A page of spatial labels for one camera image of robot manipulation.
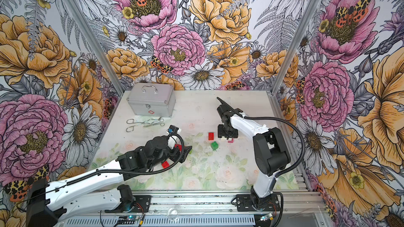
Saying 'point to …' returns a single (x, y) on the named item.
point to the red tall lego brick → (211, 136)
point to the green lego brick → (214, 145)
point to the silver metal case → (152, 99)
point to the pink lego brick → (231, 141)
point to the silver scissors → (159, 122)
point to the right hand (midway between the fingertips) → (226, 139)
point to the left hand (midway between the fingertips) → (181, 147)
